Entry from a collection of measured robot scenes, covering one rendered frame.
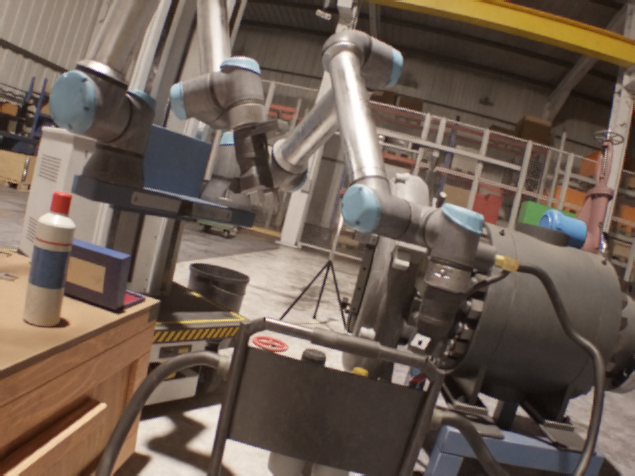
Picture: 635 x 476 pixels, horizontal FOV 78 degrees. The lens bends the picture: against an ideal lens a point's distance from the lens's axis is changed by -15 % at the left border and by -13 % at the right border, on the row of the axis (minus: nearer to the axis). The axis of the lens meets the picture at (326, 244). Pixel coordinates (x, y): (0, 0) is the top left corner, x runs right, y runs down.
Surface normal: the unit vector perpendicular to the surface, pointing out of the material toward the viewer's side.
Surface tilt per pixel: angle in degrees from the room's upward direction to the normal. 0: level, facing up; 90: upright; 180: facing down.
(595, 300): 65
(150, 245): 90
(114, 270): 97
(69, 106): 95
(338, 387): 90
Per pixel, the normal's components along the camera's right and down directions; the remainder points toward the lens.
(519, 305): 0.00, -0.12
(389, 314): -0.10, 0.18
